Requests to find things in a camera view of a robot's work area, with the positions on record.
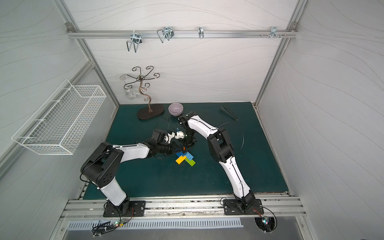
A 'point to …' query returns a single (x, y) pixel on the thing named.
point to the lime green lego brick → (191, 162)
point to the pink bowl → (175, 109)
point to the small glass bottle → (130, 94)
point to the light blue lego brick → (189, 155)
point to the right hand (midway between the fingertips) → (185, 150)
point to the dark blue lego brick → (180, 154)
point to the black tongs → (229, 111)
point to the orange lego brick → (184, 148)
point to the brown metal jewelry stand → (150, 112)
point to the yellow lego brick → (180, 159)
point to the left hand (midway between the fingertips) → (183, 150)
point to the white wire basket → (61, 123)
